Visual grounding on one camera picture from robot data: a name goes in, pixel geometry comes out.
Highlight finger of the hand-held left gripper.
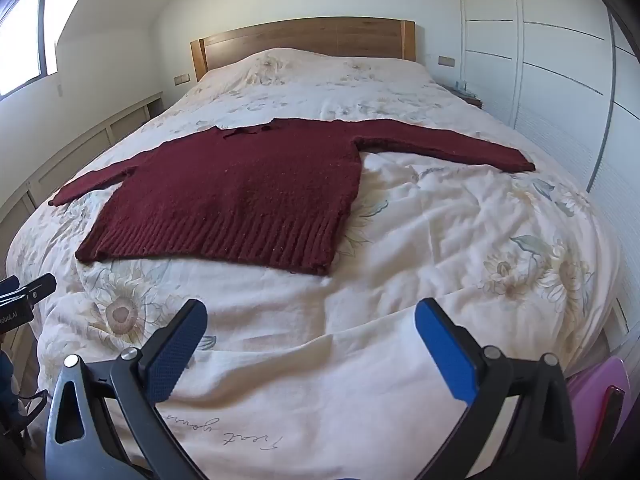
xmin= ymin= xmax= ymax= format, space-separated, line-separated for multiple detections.
xmin=19 ymin=273 xmax=57 ymax=307

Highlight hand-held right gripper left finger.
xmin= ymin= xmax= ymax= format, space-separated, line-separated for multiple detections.
xmin=45 ymin=299 xmax=208 ymax=480

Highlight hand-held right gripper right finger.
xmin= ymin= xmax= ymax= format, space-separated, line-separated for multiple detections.
xmin=414 ymin=298 xmax=581 ymax=480

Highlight dark red knitted sweater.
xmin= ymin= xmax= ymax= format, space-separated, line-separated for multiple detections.
xmin=48 ymin=117 xmax=536 ymax=276

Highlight person's blue clothing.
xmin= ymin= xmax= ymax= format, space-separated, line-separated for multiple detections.
xmin=0 ymin=347 xmax=23 ymax=426

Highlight bed with floral duvet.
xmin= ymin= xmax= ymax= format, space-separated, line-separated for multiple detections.
xmin=5 ymin=47 xmax=623 ymax=480

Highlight pink plastic object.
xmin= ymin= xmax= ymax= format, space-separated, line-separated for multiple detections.
xmin=565 ymin=357 xmax=631 ymax=480

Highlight window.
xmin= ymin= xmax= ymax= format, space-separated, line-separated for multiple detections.
xmin=0 ymin=0 xmax=57 ymax=97

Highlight wooden nightstand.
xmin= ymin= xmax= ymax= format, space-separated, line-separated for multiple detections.
xmin=445 ymin=85 xmax=484 ymax=111

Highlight white wardrobe doors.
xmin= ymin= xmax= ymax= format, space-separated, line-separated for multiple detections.
xmin=456 ymin=0 xmax=640 ymax=311

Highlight wooden headboard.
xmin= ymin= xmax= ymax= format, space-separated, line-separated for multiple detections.
xmin=190 ymin=18 xmax=416 ymax=83

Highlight black strap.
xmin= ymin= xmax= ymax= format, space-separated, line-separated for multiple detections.
xmin=10 ymin=390 xmax=51 ymax=433

